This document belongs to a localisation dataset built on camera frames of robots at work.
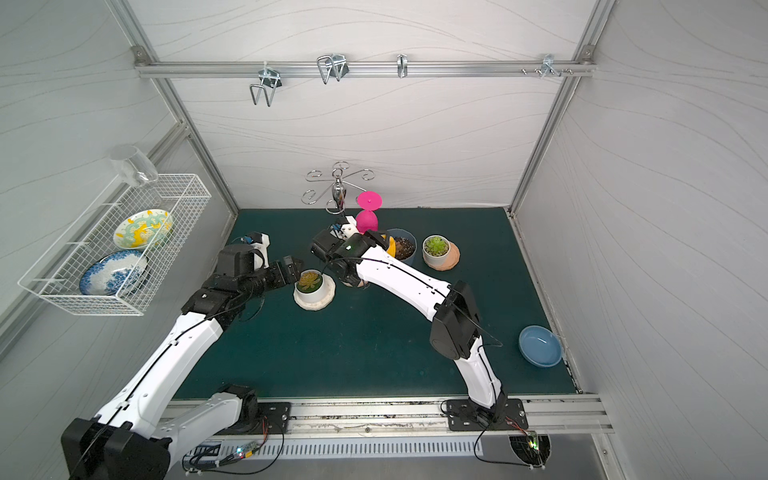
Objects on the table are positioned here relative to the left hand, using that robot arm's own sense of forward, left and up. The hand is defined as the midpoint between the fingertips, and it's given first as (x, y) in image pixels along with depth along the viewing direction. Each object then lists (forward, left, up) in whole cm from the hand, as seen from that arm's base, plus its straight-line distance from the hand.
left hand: (290, 265), depth 78 cm
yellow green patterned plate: (+1, +33, +13) cm, 35 cm away
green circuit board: (-39, +6, -20) cm, 44 cm away
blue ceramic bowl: (-12, -71, -21) cm, 75 cm away
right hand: (+7, -26, +5) cm, 27 cm away
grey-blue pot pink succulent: (+18, -31, -12) cm, 38 cm away
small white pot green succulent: (+15, -41, -11) cm, 45 cm away
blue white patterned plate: (-11, +32, +12) cm, 36 cm away
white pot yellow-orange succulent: (+2, -2, -14) cm, 15 cm away
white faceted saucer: (0, -4, -22) cm, 22 cm away
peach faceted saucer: (+17, -48, -20) cm, 55 cm away
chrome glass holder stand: (+24, -11, +6) cm, 26 cm away
